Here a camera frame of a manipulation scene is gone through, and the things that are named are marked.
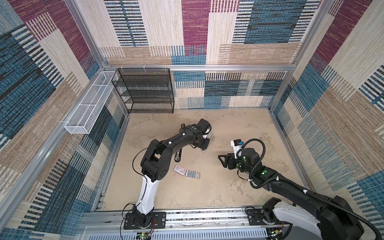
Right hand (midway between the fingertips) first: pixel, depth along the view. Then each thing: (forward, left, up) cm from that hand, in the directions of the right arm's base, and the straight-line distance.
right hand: (223, 158), depth 83 cm
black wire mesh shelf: (+53, +50, +6) cm, 73 cm away
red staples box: (-2, +25, -10) cm, 27 cm away
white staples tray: (-5, +16, -10) cm, 20 cm away
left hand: (+13, +9, -5) cm, 17 cm away
